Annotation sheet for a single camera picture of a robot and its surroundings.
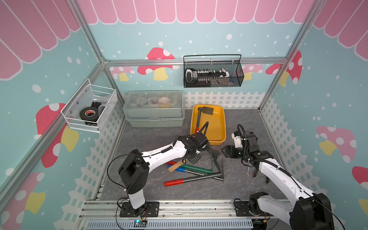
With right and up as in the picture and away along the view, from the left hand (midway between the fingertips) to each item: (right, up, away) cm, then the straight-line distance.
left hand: (191, 157), depth 84 cm
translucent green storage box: (-27, +30, +16) cm, 43 cm away
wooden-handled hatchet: (-9, -1, -15) cm, 17 cm away
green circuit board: (-27, -31, -11) cm, 43 cm away
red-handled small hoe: (+11, +31, +32) cm, 46 cm away
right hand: (+21, +5, +1) cm, 22 cm away
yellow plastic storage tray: (+20, +16, +25) cm, 36 cm away
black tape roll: (-51, +25, -13) cm, 58 cm away
